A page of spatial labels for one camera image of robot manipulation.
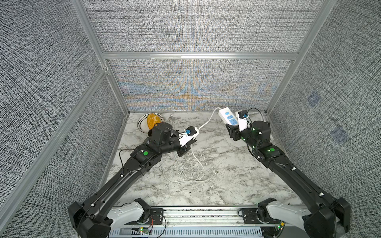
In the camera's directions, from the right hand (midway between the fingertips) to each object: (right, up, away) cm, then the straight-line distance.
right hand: (234, 118), depth 74 cm
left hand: (-19, -9, -7) cm, 22 cm away
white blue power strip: (-3, +1, +1) cm, 3 cm away
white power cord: (-19, -24, +21) cm, 37 cm away
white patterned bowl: (-58, -1, +36) cm, 68 cm away
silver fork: (-37, +3, +42) cm, 56 cm away
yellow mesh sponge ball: (-49, 0, +32) cm, 58 cm away
